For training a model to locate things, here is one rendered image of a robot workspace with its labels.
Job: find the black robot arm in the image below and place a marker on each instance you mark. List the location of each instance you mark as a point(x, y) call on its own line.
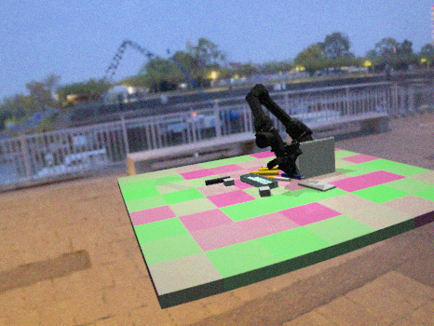
point(262, 123)

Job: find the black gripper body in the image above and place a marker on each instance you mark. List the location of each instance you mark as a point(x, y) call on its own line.
point(281, 159)

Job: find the blue stylus with grey tip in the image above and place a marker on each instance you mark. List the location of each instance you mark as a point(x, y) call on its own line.
point(297, 177)

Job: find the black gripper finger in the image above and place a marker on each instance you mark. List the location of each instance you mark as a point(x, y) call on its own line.
point(293, 166)
point(285, 167)

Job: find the grey keyboard with white letter keys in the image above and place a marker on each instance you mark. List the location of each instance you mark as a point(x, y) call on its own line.
point(258, 180)

